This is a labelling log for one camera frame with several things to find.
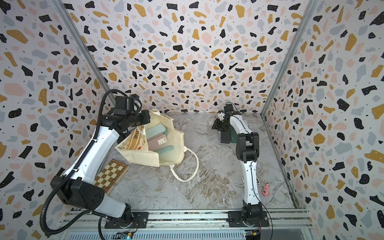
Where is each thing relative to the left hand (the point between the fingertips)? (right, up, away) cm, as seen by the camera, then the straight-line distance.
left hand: (151, 114), depth 78 cm
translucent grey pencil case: (+34, -11, +30) cm, 47 cm away
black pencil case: (+43, -14, +29) cm, 54 cm away
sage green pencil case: (-7, -9, +29) cm, 31 cm away
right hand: (+36, -7, +30) cm, 47 cm away
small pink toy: (+61, -41, +3) cm, 74 cm away
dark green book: (+49, -12, +29) cm, 58 cm away
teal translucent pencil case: (+3, -21, +17) cm, 27 cm away
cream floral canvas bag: (+15, -28, +14) cm, 34 cm away
